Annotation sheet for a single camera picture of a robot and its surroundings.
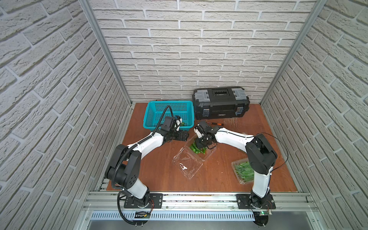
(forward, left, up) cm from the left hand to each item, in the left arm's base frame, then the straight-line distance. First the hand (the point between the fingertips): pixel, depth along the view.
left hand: (184, 132), depth 90 cm
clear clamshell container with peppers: (-14, -4, -8) cm, 17 cm away
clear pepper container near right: (-23, -35, -6) cm, 42 cm away
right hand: (-5, -10, -7) cm, 13 cm away
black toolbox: (+21, -25, +7) cm, 33 cm away
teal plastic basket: (+22, +23, -4) cm, 32 cm away
